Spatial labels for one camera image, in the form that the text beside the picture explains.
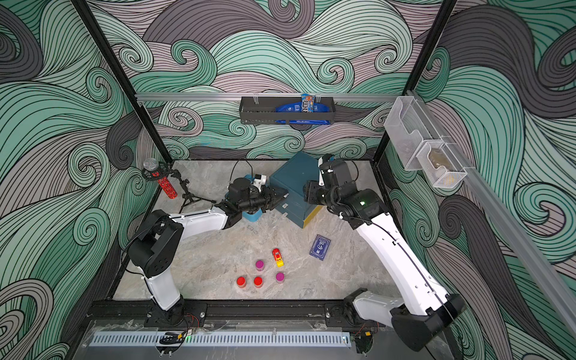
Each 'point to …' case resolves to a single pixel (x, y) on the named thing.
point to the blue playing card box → (319, 247)
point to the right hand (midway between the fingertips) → (314, 188)
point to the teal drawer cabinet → (292, 177)
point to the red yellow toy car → (277, 256)
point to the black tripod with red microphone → (152, 169)
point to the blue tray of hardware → (255, 216)
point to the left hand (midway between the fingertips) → (288, 191)
